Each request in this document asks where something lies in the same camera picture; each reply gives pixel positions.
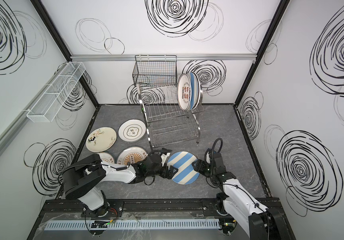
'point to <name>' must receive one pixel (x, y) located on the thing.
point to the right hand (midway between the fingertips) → (192, 166)
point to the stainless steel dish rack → (166, 122)
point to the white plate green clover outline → (132, 130)
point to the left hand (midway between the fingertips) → (175, 169)
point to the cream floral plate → (101, 139)
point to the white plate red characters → (184, 91)
